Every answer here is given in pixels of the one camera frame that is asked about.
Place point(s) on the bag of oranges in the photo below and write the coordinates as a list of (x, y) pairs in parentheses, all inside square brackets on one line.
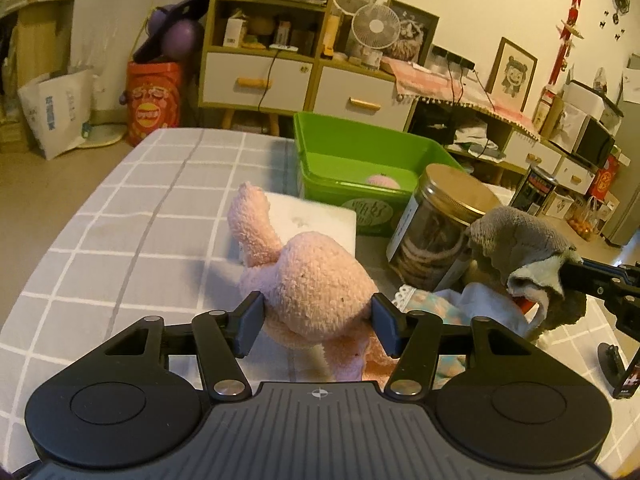
[(582, 222)]

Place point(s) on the low wooden cabinet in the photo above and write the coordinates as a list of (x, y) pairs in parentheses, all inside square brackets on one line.
[(520, 152)]

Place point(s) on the white paper bag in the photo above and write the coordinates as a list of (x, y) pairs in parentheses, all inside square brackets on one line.
[(55, 115)]

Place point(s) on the microwave oven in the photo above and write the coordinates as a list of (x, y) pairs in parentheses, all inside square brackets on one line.
[(592, 142)]

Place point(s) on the orange printed bag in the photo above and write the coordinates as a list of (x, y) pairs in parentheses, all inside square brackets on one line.
[(152, 105)]

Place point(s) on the white plush toy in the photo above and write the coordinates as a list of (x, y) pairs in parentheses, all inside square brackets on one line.
[(480, 305)]

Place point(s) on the black power strip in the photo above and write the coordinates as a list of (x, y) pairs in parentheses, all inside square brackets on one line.
[(452, 56)]

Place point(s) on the white printed storage crate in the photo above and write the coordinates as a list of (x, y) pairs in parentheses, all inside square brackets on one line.
[(560, 205)]

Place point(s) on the dark purple board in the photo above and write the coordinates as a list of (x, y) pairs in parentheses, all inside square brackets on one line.
[(192, 5)]

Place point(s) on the clear jar with gold lid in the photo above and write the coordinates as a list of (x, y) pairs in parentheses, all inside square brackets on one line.
[(425, 240)]

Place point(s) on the black bag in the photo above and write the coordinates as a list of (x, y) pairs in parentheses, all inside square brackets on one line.
[(432, 122)]

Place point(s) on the wooden shelf cabinet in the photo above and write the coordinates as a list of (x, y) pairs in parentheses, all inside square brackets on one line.
[(316, 85)]

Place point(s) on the white foam block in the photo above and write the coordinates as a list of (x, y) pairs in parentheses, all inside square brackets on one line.
[(325, 225)]

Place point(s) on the red gift box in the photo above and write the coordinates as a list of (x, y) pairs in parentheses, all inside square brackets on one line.
[(602, 180)]

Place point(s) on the pink plush rabbit blue dress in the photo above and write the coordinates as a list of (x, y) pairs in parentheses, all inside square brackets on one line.
[(310, 280)]

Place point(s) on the grey checkered tablecloth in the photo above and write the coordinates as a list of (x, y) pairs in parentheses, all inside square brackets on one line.
[(125, 210)]

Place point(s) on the pink knitted toy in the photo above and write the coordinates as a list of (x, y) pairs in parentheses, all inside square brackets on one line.
[(382, 181)]

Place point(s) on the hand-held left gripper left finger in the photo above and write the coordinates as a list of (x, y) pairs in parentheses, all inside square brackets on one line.
[(247, 325)]

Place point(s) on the black printed can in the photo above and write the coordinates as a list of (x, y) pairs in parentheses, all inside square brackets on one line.
[(537, 190)]

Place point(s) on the yellow tube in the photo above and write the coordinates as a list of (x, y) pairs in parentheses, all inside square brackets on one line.
[(331, 35)]

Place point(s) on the purple ball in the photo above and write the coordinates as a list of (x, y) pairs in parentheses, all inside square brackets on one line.
[(182, 40)]

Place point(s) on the framed cartoon picture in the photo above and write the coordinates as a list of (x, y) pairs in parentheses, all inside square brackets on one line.
[(512, 75)]

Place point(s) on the small white desk fan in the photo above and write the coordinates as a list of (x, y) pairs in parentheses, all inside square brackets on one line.
[(375, 27)]

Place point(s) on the green plastic bin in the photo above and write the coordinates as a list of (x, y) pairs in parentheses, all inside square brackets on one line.
[(350, 160)]

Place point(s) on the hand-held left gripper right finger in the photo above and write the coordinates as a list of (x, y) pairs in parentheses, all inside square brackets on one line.
[(387, 325)]

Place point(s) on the grey refrigerator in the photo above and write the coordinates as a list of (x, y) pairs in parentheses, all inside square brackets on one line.
[(625, 210)]

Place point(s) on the pink cloth runner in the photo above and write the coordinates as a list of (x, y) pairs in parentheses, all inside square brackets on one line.
[(425, 80)]

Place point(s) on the framed cat picture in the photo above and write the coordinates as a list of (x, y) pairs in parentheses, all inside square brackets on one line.
[(415, 30)]

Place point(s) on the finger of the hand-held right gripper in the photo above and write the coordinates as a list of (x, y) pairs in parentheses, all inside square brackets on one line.
[(585, 275)]

